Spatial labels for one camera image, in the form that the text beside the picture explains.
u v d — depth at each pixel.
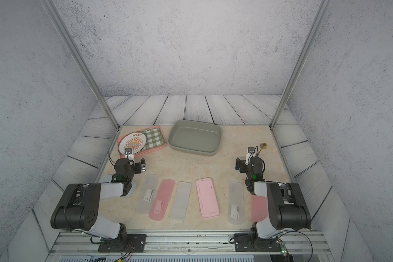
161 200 0.85
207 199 0.85
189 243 0.74
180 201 0.85
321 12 0.71
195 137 1.15
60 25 0.75
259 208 0.83
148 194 0.88
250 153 0.80
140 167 0.86
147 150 1.06
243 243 0.73
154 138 1.13
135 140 1.11
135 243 0.73
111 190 0.63
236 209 0.82
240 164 0.83
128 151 0.82
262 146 1.07
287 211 0.45
